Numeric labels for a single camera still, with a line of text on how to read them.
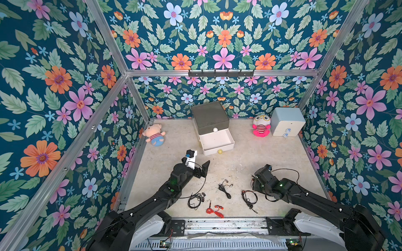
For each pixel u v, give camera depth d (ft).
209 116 3.78
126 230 1.33
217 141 3.09
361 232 1.30
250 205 2.63
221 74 3.02
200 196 2.75
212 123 2.96
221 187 2.83
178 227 2.42
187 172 2.04
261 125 3.54
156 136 3.33
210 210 2.59
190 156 2.26
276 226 2.41
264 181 2.15
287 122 3.23
